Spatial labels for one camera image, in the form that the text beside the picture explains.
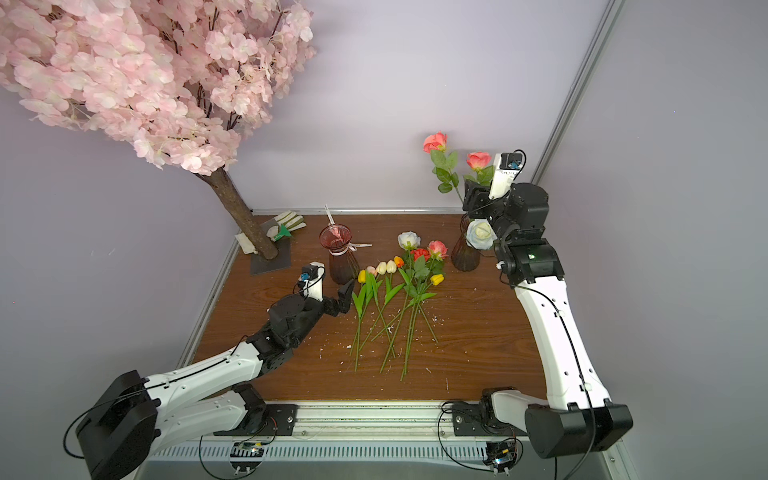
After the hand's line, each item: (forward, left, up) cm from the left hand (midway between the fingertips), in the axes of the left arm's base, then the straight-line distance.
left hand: (343, 278), depth 78 cm
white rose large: (+4, -34, +14) cm, 37 cm away
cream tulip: (+5, -7, -18) cm, 20 cm away
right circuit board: (-36, -40, -21) cm, 58 cm away
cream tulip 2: (+5, -11, -18) cm, 22 cm away
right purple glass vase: (+18, -37, -15) cm, 44 cm away
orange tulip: (+16, -15, -17) cm, 28 cm away
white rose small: (+24, -19, -13) cm, 33 cm away
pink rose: (+21, -29, -16) cm, 39 cm away
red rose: (+18, -21, -14) cm, 31 cm away
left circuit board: (-36, +22, -21) cm, 48 cm away
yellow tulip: (+11, -27, -17) cm, 34 cm away
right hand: (+10, -33, +27) cm, 44 cm away
